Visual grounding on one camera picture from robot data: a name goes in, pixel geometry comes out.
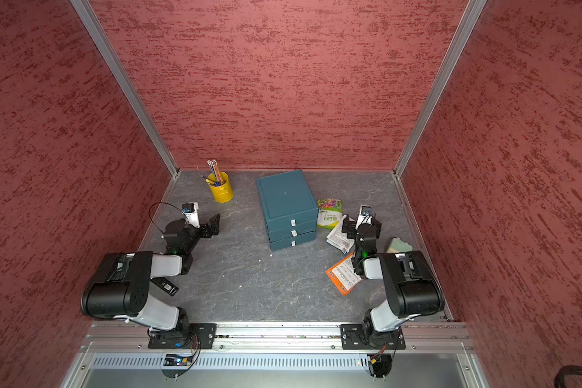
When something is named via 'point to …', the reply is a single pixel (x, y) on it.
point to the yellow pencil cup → (221, 187)
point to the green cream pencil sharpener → (398, 246)
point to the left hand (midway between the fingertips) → (208, 217)
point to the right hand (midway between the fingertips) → (359, 218)
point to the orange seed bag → (343, 275)
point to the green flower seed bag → (330, 212)
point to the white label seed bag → (339, 238)
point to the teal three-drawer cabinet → (289, 208)
